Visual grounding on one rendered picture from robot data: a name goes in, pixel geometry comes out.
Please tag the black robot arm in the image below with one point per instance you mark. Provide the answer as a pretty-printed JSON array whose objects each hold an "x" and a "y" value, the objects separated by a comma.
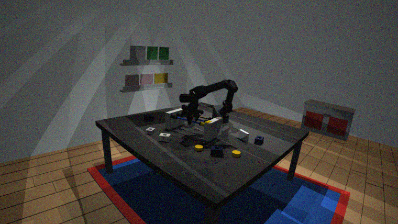
[{"x": 202, "y": 91}]

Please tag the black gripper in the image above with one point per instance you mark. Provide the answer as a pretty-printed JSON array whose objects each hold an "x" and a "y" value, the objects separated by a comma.
[{"x": 193, "y": 111}]

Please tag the yellow short cylinder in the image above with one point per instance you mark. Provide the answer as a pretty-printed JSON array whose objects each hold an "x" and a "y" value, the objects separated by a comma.
[
  {"x": 236, "y": 153},
  {"x": 198, "y": 147}
]

